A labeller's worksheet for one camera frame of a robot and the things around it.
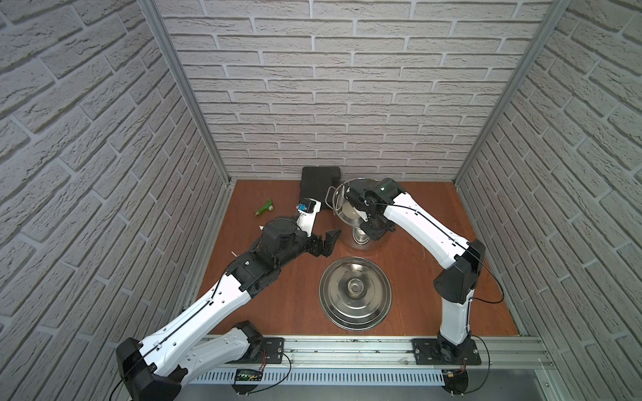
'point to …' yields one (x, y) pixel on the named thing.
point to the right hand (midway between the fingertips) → (384, 227)
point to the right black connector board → (456, 381)
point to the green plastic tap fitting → (268, 205)
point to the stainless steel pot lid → (355, 293)
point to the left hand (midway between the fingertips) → (322, 216)
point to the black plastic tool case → (315, 181)
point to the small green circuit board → (248, 375)
